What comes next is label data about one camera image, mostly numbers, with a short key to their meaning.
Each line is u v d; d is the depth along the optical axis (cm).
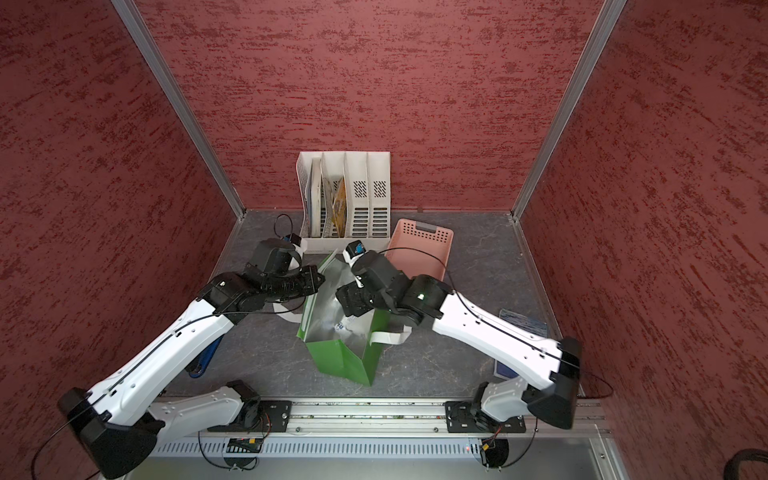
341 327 85
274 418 74
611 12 71
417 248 63
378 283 48
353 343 83
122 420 39
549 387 40
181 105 88
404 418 76
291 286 60
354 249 59
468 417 74
